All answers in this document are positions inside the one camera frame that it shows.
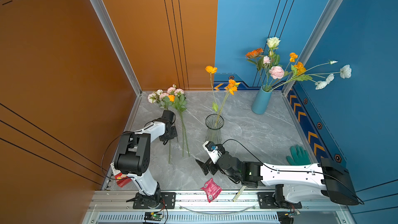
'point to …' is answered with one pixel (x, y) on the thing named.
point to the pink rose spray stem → (176, 96)
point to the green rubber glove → (298, 156)
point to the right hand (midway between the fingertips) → (201, 154)
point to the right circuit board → (286, 216)
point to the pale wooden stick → (240, 193)
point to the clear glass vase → (214, 123)
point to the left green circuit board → (153, 216)
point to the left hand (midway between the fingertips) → (171, 134)
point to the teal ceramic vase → (261, 99)
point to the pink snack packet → (212, 189)
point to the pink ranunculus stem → (275, 72)
